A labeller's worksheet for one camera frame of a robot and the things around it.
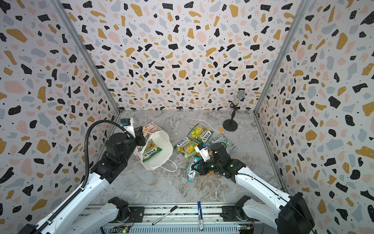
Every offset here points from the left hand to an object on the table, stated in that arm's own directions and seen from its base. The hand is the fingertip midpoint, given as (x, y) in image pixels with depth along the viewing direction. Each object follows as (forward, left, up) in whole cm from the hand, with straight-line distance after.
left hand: (140, 124), depth 71 cm
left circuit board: (-39, +10, -32) cm, 51 cm away
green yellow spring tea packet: (+2, +2, -28) cm, 28 cm away
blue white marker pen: (-36, -29, -30) cm, 55 cm away
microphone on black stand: (+25, -54, -31) cm, 67 cm away
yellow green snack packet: (+15, -31, -29) cm, 45 cm away
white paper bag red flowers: (+11, -4, -29) cm, 31 cm away
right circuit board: (-40, -51, -33) cm, 73 cm away
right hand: (-15, -24, -16) cm, 32 cm away
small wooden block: (+20, -47, -32) cm, 60 cm away
